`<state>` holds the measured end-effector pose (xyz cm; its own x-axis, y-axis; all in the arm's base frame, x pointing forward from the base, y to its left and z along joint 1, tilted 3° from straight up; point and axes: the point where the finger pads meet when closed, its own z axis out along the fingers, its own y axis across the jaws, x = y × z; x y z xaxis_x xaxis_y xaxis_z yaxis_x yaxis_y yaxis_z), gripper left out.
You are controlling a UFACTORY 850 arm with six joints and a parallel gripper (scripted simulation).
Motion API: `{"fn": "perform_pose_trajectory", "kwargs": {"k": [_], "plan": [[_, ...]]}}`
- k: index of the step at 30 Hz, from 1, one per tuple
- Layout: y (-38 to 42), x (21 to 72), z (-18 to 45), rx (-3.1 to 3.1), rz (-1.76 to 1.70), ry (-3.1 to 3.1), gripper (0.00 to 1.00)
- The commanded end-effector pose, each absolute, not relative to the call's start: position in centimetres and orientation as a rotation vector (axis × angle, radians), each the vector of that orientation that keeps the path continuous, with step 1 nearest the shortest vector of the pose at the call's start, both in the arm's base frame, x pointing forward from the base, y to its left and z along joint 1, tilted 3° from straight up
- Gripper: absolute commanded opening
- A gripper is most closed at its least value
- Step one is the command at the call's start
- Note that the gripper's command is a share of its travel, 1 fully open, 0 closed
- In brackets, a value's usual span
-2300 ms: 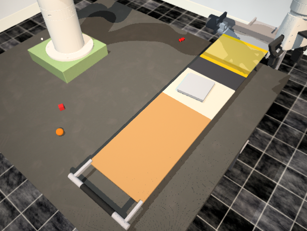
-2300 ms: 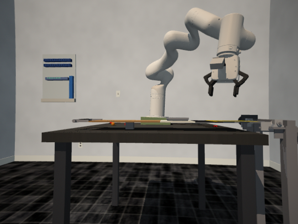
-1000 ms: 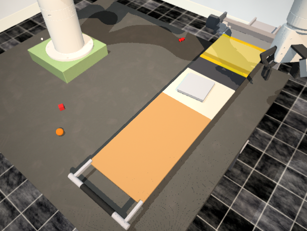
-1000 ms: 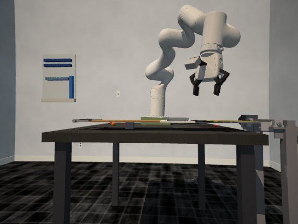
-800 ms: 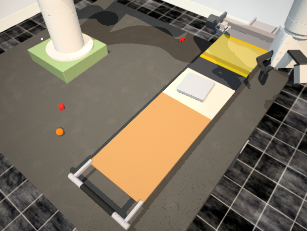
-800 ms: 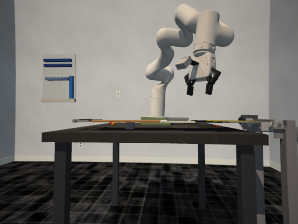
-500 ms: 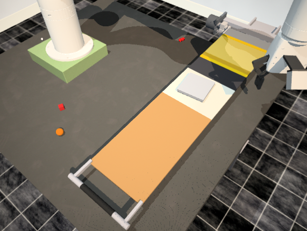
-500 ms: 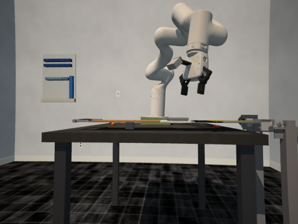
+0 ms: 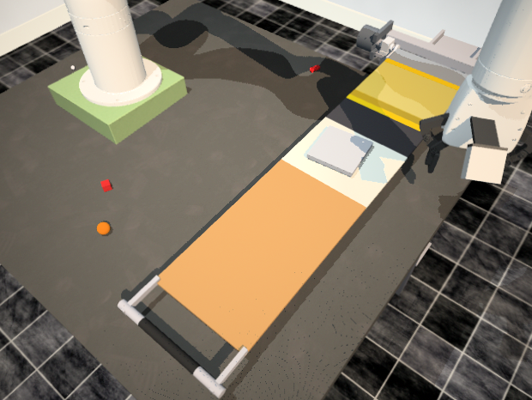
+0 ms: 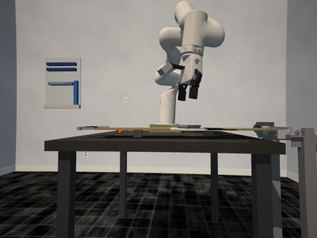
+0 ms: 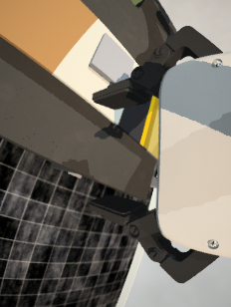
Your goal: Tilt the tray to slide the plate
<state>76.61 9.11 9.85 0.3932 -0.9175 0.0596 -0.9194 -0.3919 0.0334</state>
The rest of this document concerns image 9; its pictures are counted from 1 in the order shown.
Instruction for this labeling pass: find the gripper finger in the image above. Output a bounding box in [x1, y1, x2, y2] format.
[419, 112, 450, 173]
[505, 128, 532, 167]

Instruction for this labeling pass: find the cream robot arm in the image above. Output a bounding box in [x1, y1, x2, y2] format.
[64, 0, 532, 184]

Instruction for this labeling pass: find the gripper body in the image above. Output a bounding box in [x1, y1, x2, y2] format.
[441, 75, 532, 154]

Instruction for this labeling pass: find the orange ball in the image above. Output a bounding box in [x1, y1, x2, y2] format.
[97, 222, 111, 235]

